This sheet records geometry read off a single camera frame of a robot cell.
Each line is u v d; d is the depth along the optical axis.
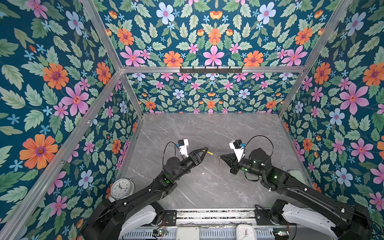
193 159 0.65
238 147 0.60
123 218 0.43
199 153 0.66
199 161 0.65
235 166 0.61
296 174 0.86
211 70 0.93
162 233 0.70
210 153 0.70
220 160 0.71
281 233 0.71
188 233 0.69
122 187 0.80
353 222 0.40
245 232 0.68
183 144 0.69
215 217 0.75
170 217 0.74
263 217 0.73
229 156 0.66
